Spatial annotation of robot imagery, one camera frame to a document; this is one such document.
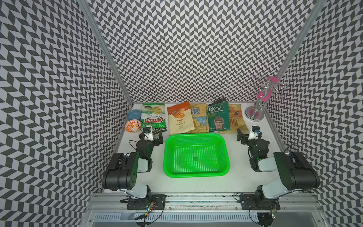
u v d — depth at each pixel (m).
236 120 1.07
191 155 0.90
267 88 0.92
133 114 1.05
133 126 1.02
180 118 1.04
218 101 1.15
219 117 1.05
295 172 0.45
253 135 0.77
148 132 0.76
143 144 0.69
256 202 0.68
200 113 1.07
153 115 1.06
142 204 0.67
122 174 0.46
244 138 0.80
